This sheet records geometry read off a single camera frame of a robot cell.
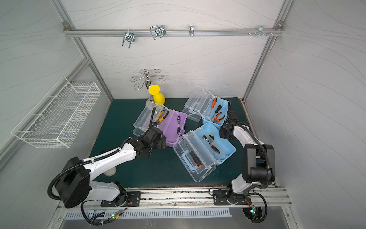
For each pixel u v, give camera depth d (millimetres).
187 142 815
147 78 934
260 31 767
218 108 1136
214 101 1076
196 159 744
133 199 734
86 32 784
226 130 704
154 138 652
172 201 736
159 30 765
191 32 781
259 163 453
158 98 970
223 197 733
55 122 675
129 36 794
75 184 409
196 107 1015
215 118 1076
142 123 1011
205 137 881
